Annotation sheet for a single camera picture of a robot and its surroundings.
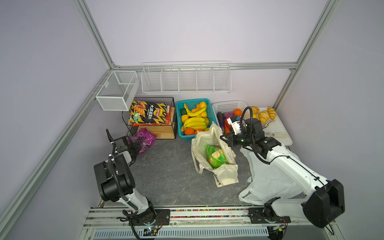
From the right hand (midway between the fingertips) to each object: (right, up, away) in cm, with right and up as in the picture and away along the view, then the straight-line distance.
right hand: (221, 138), depth 78 cm
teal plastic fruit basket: (-15, +14, +34) cm, 39 cm away
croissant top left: (+34, +19, +40) cm, 55 cm away
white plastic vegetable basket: (+11, +21, +38) cm, 45 cm away
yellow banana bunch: (-13, +8, +25) cm, 29 cm away
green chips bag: (-2, -10, +1) cm, 10 cm away
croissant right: (+46, +17, +38) cm, 62 cm away
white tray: (+43, +4, +31) cm, 54 cm away
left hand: (-50, -8, +18) cm, 53 cm away
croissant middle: (+38, +13, +35) cm, 53 cm away
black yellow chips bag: (-46, +14, +13) cm, 50 cm away
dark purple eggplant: (+4, +12, +32) cm, 34 cm away
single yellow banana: (-15, +16, +33) cm, 40 cm away
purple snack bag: (-47, -2, +20) cm, 51 cm away
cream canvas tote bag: (+2, -19, -1) cm, 19 cm away
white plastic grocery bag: (+26, -26, +5) cm, 37 cm away
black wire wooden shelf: (-38, +2, +29) cm, 47 cm away
